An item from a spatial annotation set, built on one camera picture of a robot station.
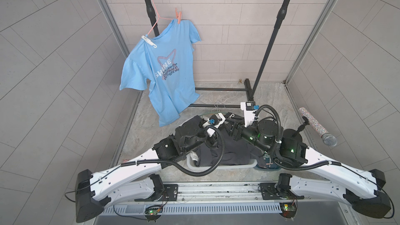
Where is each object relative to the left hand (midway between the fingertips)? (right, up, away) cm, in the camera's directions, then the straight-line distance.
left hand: (227, 123), depth 63 cm
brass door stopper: (+17, +21, +57) cm, 63 cm away
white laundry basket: (-16, -20, +7) cm, 26 cm away
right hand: (-2, +1, -2) cm, 3 cm away
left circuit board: (-30, -37, +1) cm, 47 cm away
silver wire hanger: (+1, +6, +46) cm, 46 cm away
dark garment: (+6, -16, +11) cm, 21 cm away
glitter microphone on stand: (+41, -6, -1) cm, 41 cm away
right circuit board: (+28, -39, +5) cm, 48 cm away
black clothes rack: (+22, +16, +45) cm, 53 cm away
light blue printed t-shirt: (-30, +25, +20) cm, 44 cm away
